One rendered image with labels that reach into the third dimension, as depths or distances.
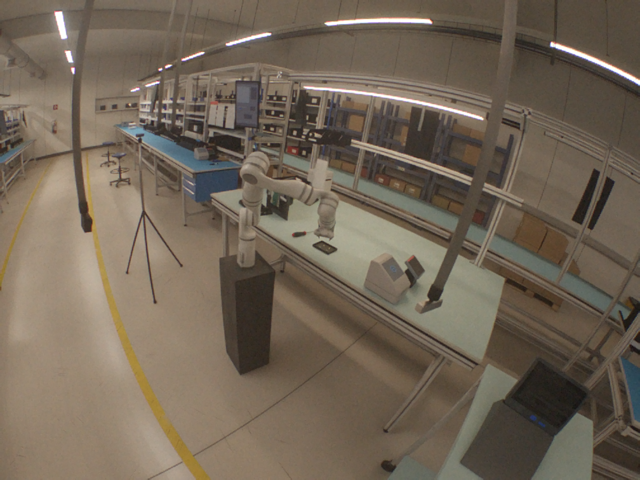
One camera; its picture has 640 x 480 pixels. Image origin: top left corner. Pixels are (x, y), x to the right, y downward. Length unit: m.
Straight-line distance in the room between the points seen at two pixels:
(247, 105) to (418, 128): 1.83
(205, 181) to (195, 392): 2.23
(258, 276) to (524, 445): 1.33
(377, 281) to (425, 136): 2.22
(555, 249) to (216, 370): 4.32
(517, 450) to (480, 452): 0.11
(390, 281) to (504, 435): 0.74
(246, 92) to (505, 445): 3.05
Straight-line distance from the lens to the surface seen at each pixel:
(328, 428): 1.86
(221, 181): 3.29
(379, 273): 1.14
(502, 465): 0.79
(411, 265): 1.27
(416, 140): 3.15
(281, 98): 7.33
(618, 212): 5.61
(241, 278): 1.40
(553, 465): 0.96
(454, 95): 1.39
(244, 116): 2.95
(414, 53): 6.00
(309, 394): 1.95
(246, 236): 1.37
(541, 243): 4.44
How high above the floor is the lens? 1.68
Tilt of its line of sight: 27 degrees down
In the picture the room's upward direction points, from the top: 10 degrees clockwise
